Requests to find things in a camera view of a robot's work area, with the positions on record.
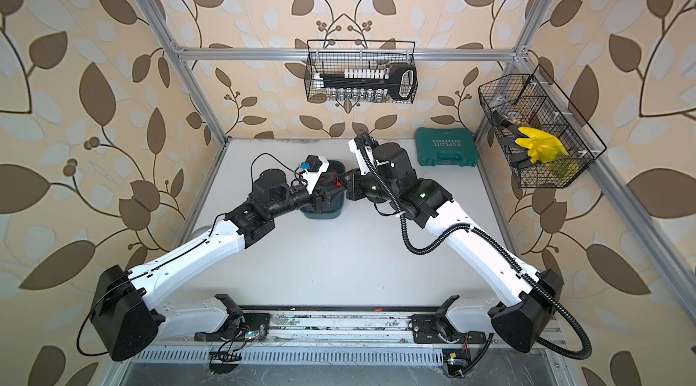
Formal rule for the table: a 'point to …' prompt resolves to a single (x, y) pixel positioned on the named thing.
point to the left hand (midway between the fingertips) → (335, 175)
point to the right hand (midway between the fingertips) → (338, 178)
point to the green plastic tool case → (450, 147)
